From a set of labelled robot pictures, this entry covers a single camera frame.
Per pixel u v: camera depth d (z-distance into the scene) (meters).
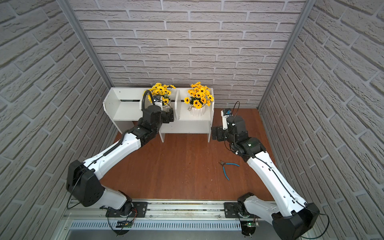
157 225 0.77
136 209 0.73
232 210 0.74
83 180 0.41
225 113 0.62
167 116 0.72
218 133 0.64
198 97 0.70
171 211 0.74
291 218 0.36
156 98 0.67
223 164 0.90
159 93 0.73
